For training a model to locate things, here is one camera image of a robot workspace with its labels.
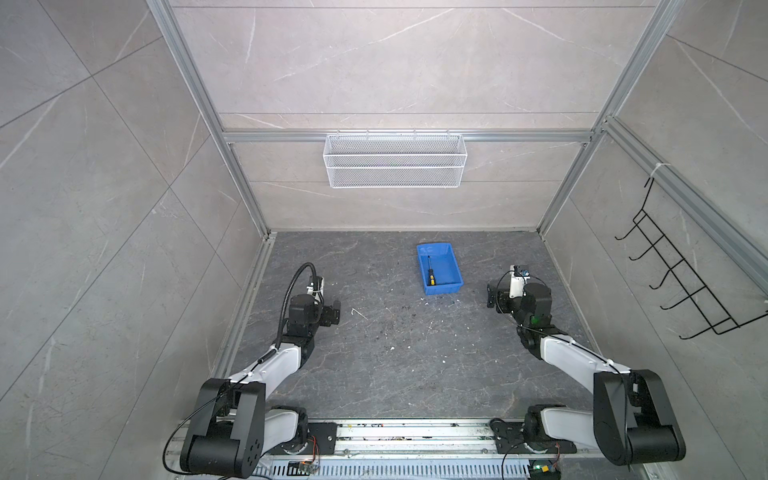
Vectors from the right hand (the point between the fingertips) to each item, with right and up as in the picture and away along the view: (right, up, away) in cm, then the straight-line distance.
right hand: (504, 281), depth 90 cm
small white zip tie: (-48, -11, +7) cm, 50 cm away
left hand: (-57, -3, -1) cm, 57 cm away
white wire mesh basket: (-33, +41, +10) cm, 54 cm away
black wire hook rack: (+32, -4, -29) cm, 44 cm away
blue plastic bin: (-15, +5, +20) cm, 26 cm away
